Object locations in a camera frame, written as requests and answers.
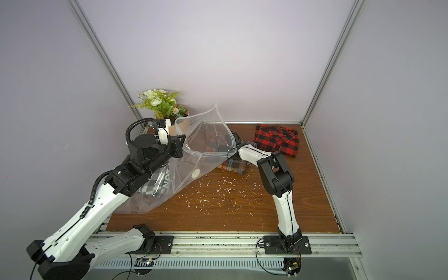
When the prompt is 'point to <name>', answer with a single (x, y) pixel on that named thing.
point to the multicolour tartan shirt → (224, 144)
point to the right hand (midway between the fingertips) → (222, 151)
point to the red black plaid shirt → (274, 139)
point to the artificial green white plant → (161, 101)
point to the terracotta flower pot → (179, 111)
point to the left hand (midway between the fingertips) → (187, 135)
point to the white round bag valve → (196, 173)
